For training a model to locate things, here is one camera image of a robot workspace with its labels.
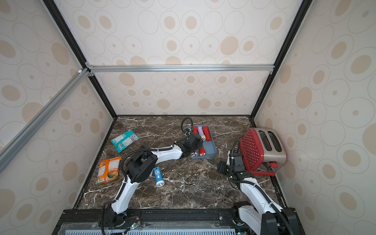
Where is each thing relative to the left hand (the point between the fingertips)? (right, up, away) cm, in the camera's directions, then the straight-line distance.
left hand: (206, 141), depth 97 cm
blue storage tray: (+3, -5, +4) cm, 7 cm away
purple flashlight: (-3, +5, +8) cm, 10 cm away
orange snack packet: (-60, -16, -9) cm, 63 cm away
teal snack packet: (-56, 0, +6) cm, 57 cm away
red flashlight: (-3, -7, -2) cm, 8 cm away
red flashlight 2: (-7, +8, +12) cm, 16 cm away
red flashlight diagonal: (+2, +5, +9) cm, 10 cm away
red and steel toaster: (+28, -2, -17) cm, 33 cm away
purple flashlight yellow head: (-26, -10, -37) cm, 47 cm away
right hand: (+11, -14, -9) cm, 20 cm away
